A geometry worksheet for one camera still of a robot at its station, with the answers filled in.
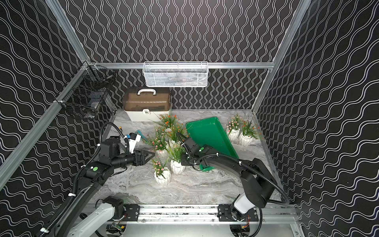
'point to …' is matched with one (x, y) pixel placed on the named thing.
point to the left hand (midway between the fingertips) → (150, 152)
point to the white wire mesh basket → (177, 74)
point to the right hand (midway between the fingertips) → (183, 160)
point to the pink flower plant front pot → (162, 175)
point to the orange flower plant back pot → (167, 120)
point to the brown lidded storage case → (142, 104)
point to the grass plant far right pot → (248, 132)
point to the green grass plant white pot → (176, 151)
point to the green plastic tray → (209, 131)
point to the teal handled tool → (137, 132)
